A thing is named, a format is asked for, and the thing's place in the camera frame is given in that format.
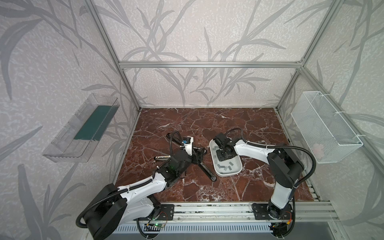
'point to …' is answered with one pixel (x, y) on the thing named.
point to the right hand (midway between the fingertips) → (222, 151)
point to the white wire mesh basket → (328, 138)
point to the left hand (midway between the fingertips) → (201, 143)
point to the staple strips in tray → (225, 168)
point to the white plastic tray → (236, 168)
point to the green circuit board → (155, 224)
